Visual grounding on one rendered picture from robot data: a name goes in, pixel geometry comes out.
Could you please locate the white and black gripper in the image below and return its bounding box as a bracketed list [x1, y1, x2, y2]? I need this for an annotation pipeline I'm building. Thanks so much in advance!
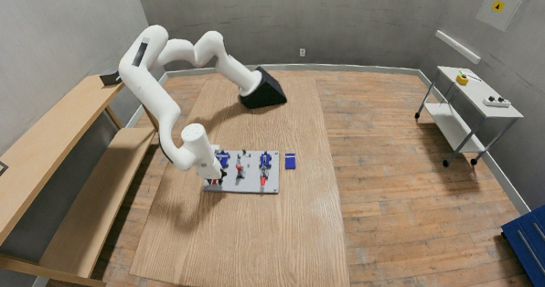
[195, 157, 228, 186]

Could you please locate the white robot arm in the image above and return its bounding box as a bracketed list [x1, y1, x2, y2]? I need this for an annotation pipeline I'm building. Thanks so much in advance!
[118, 26, 262, 172]

